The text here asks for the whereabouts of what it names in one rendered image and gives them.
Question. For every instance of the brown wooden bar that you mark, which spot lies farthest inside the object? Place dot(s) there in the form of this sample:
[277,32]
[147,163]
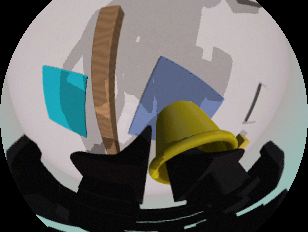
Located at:
[104,52]

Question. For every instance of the yellow flat block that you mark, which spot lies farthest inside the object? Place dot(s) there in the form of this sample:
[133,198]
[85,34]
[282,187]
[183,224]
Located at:
[242,141]

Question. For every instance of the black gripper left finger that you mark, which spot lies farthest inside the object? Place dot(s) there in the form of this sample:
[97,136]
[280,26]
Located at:
[128,167]

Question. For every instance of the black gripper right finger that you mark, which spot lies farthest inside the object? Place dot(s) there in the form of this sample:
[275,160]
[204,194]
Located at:
[188,168]

